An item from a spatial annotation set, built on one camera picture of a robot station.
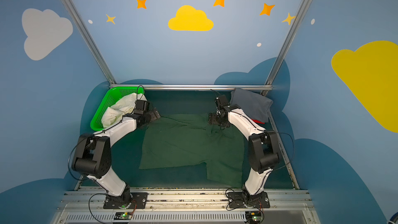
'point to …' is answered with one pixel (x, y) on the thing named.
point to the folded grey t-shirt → (256, 105)
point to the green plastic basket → (112, 97)
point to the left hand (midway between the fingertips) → (154, 115)
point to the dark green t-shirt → (183, 140)
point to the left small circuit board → (123, 215)
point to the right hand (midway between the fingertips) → (216, 120)
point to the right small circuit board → (254, 216)
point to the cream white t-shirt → (124, 106)
